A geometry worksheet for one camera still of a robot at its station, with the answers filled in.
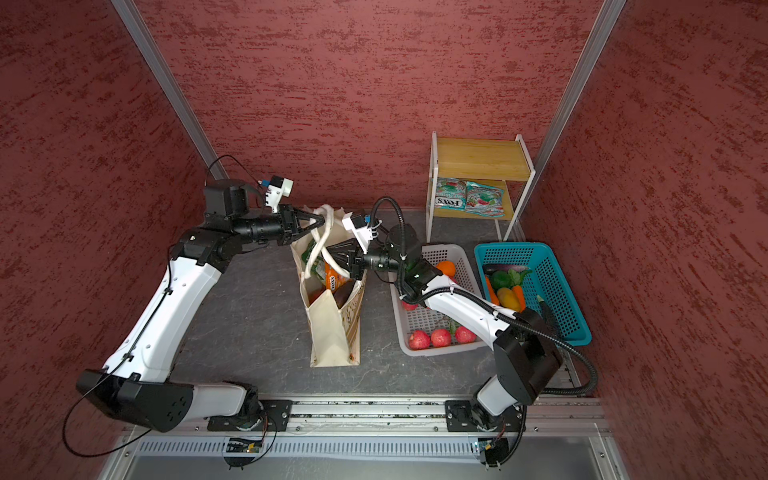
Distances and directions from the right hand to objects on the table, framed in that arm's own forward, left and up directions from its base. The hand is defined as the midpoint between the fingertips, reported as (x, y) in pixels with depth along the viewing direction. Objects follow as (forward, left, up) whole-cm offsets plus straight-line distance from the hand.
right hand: (322, 259), depth 66 cm
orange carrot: (+5, -58, -32) cm, 66 cm away
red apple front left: (-9, -23, -27) cm, 37 cm away
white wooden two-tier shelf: (+45, -49, -14) cm, 67 cm away
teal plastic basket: (+11, -68, -29) cm, 75 cm away
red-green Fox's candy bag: (+33, -48, -13) cm, 60 cm away
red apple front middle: (-9, -29, -27) cm, 41 cm away
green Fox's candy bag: (-2, 0, +1) cm, 2 cm away
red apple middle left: (+2, -21, -29) cm, 36 cm away
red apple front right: (-8, -36, -28) cm, 47 cm away
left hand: (+5, -1, +4) cm, 7 cm away
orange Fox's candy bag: (+5, +1, -17) cm, 18 cm away
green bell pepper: (+11, -53, -29) cm, 61 cm away
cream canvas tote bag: (-10, -1, -17) cm, 20 cm away
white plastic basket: (-4, -26, -33) cm, 42 cm away
